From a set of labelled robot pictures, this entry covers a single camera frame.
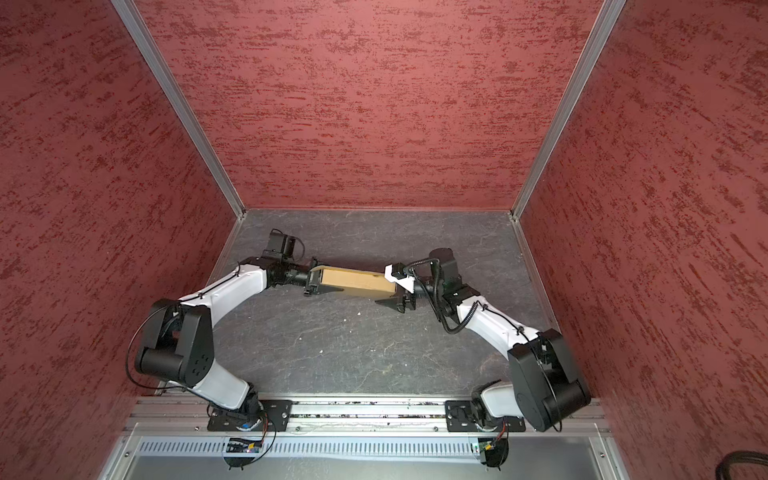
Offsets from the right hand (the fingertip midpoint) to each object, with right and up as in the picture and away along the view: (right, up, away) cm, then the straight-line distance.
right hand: (378, 290), depth 78 cm
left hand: (-9, +3, 0) cm, 10 cm away
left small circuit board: (-35, -38, -5) cm, 52 cm away
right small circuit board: (+28, -37, -7) cm, 47 cm away
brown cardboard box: (-6, +3, -3) cm, 7 cm away
